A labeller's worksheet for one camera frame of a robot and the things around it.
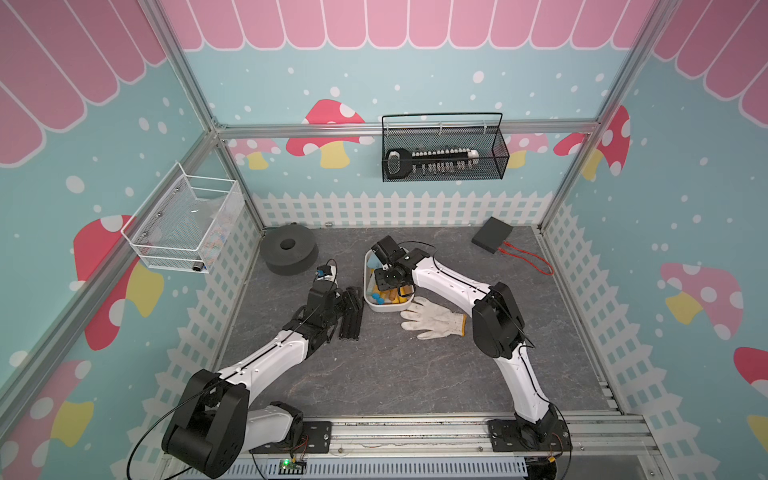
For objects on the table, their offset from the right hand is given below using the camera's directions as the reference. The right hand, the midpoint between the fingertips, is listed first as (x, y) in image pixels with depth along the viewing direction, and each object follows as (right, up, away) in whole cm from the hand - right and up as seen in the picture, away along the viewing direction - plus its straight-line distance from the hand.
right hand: (384, 280), depth 96 cm
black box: (+43, +16, +24) cm, 52 cm away
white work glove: (+16, -13, -1) cm, 20 cm away
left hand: (-8, -4, -8) cm, 12 cm away
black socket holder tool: (+5, +36, -6) cm, 37 cm away
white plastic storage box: (-1, -6, -3) cm, 7 cm away
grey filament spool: (-35, +10, +11) cm, 38 cm away
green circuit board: (-23, -44, -23) cm, 55 cm away
